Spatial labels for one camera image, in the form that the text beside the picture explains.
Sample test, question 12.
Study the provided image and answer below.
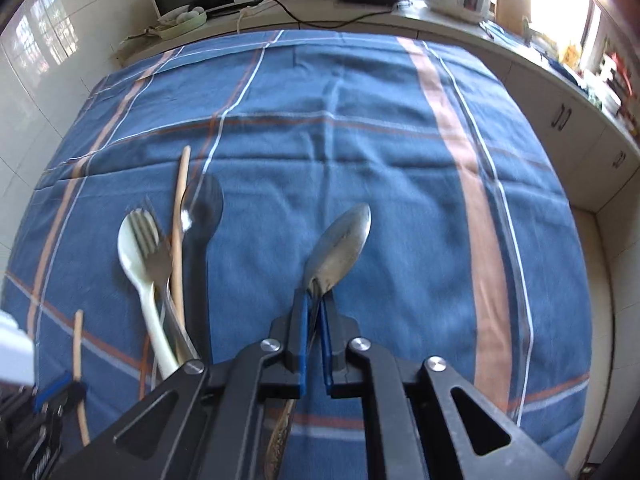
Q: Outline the white utensil holder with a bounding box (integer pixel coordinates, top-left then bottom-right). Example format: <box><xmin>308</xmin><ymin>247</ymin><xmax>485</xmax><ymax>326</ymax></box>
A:
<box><xmin>0</xmin><ymin>310</ymin><xmax>35</xmax><ymax>386</ymax></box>

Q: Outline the speckled bamboo chopstick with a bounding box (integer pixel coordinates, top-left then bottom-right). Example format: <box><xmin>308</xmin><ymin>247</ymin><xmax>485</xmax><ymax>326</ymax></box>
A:
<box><xmin>73</xmin><ymin>309</ymin><xmax>90</xmax><ymax>446</ymax></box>

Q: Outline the stainless steel spoon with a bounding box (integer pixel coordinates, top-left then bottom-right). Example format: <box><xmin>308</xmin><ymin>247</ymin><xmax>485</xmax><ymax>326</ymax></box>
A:
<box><xmin>262</xmin><ymin>203</ymin><xmax>371</xmax><ymax>479</ymax></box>

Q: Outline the cream plastic spoon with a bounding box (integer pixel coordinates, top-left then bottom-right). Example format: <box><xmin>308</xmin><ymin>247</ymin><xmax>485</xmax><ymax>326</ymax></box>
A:
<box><xmin>117</xmin><ymin>214</ymin><xmax>178</xmax><ymax>379</ymax></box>

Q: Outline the black plastic spoon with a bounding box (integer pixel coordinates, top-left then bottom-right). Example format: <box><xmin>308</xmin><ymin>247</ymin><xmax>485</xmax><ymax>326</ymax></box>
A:
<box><xmin>180</xmin><ymin>174</ymin><xmax>224</xmax><ymax>364</ymax></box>

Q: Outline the metal fork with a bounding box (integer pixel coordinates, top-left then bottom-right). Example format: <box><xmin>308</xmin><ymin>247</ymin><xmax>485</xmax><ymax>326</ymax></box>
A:
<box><xmin>128</xmin><ymin>208</ymin><xmax>200</xmax><ymax>360</ymax></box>

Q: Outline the blue plaid tablecloth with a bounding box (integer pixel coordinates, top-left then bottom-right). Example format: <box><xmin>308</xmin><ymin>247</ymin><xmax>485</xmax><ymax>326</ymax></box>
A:
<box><xmin>1</xmin><ymin>30</ymin><xmax>591</xmax><ymax>464</ymax></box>

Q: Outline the green bowl with eggs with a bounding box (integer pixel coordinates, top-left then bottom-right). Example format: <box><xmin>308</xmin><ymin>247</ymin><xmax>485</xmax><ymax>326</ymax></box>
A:
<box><xmin>154</xmin><ymin>6</ymin><xmax>207</xmax><ymax>40</ymax></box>

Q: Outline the wooden cutting board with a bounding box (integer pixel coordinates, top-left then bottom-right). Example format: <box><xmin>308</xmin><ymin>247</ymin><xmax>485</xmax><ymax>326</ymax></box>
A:
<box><xmin>495</xmin><ymin>0</ymin><xmax>532</xmax><ymax>37</ymax></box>

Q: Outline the black power cable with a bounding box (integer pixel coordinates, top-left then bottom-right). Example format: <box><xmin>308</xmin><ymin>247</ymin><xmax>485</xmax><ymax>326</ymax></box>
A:
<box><xmin>204</xmin><ymin>0</ymin><xmax>402</xmax><ymax>32</ymax></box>

